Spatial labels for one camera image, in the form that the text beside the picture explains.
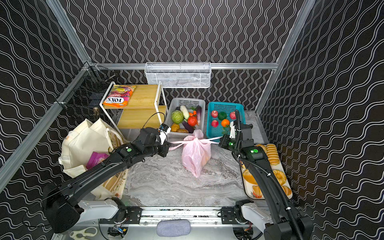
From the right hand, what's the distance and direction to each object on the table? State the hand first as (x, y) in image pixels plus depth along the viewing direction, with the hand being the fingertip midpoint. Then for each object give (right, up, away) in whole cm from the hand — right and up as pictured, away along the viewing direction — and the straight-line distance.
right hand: (221, 138), depth 77 cm
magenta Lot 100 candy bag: (-67, -11, +3) cm, 68 cm away
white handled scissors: (-64, -43, -7) cm, 77 cm away
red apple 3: (+1, +8, +31) cm, 32 cm away
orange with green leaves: (+9, +9, +30) cm, 32 cm away
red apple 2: (+15, +14, +35) cm, 41 cm away
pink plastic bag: (-13, -7, -1) cm, 14 cm away
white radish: (-21, +17, +33) cm, 43 cm away
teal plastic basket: (+15, +22, +48) cm, 55 cm away
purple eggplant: (-17, +4, +27) cm, 32 cm away
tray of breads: (+18, -28, +5) cm, 33 cm away
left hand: (-24, -3, -1) cm, 24 cm away
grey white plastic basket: (-31, +23, +36) cm, 53 cm away
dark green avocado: (+7, +14, +36) cm, 39 cm away
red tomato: (-15, +10, +29) cm, 34 cm away
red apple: (+2, +16, +36) cm, 40 cm away
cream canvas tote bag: (-73, -3, -1) cm, 73 cm away
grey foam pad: (-24, -41, -8) cm, 48 cm away
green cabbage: (-26, +13, +26) cm, 39 cm away
